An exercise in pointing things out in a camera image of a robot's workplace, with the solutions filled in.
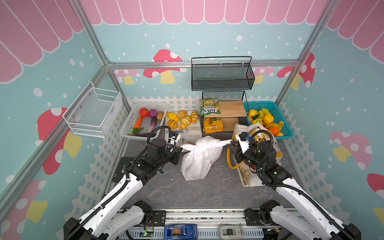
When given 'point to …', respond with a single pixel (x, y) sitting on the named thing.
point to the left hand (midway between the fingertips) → (181, 151)
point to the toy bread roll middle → (181, 113)
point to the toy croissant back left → (173, 117)
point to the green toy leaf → (136, 131)
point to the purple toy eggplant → (153, 125)
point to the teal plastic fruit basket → (274, 111)
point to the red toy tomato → (144, 112)
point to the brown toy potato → (160, 115)
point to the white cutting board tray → (190, 135)
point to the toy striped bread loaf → (185, 121)
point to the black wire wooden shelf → (220, 111)
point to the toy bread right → (194, 116)
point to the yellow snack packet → (211, 125)
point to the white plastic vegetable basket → (145, 117)
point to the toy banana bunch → (262, 112)
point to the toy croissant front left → (172, 124)
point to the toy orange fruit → (275, 130)
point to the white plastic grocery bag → (196, 163)
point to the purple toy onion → (153, 113)
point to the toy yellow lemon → (268, 119)
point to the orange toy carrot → (137, 125)
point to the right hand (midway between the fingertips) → (229, 143)
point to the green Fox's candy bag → (208, 106)
